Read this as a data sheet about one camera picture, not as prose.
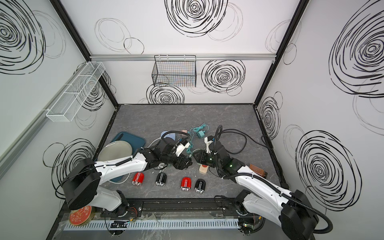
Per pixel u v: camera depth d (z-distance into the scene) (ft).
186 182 2.59
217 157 1.96
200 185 2.58
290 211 1.30
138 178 2.65
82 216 2.26
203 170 2.76
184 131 3.44
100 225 2.28
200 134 3.26
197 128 3.36
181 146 2.42
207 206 2.47
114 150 3.12
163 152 2.11
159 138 3.25
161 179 2.65
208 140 2.42
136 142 3.18
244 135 3.35
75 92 2.57
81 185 1.38
